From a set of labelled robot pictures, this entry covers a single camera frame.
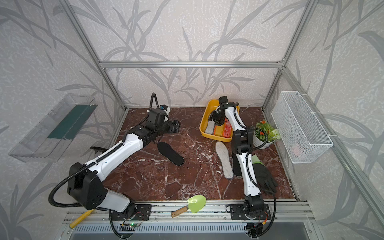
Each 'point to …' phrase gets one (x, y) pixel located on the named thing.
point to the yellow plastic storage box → (212, 105)
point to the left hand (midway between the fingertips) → (175, 123)
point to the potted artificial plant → (259, 135)
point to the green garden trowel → (195, 203)
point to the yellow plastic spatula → (80, 218)
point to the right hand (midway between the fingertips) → (210, 120)
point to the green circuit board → (132, 224)
